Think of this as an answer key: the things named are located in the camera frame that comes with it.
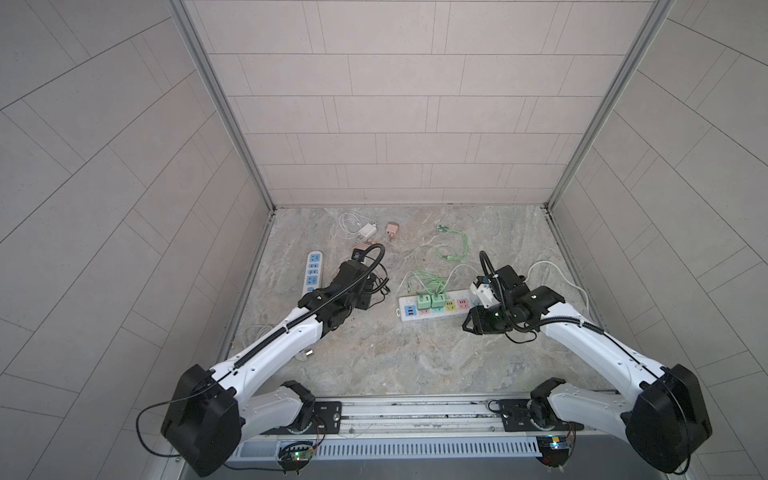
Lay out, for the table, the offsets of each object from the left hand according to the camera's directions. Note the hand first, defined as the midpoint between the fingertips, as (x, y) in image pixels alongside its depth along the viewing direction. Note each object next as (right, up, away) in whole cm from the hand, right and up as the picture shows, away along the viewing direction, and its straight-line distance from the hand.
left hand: (367, 280), depth 83 cm
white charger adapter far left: (-2, +14, +24) cm, 28 cm away
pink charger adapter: (+6, +14, +26) cm, 30 cm away
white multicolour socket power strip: (+26, -8, +6) cm, 28 cm away
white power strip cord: (+61, 0, +11) cm, 62 cm away
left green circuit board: (-14, -35, -18) cm, 42 cm away
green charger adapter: (+16, -7, +2) cm, 18 cm away
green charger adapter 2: (+20, -6, +2) cm, 21 cm away
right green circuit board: (+45, -37, -15) cm, 60 cm away
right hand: (+27, -12, -4) cm, 30 cm away
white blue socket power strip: (-18, 0, +11) cm, 21 cm away
